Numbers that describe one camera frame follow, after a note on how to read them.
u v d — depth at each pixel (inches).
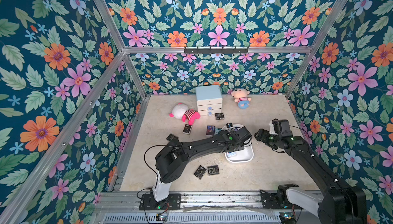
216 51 36.6
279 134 25.8
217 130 38.9
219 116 41.1
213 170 32.2
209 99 38.6
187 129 38.8
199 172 31.9
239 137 25.0
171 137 37.5
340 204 15.2
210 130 37.5
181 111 39.9
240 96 43.4
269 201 28.9
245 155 35.3
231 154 33.9
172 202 29.1
